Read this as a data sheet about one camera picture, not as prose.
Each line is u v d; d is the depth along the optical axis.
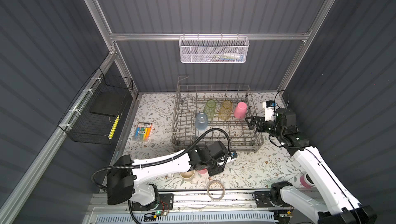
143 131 0.96
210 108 0.92
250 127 0.69
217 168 0.64
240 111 0.96
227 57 0.92
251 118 0.69
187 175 0.83
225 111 1.02
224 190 0.76
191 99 1.14
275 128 0.64
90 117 0.72
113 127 0.69
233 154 0.64
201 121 0.86
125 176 0.45
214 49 1.24
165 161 0.47
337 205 0.39
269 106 0.65
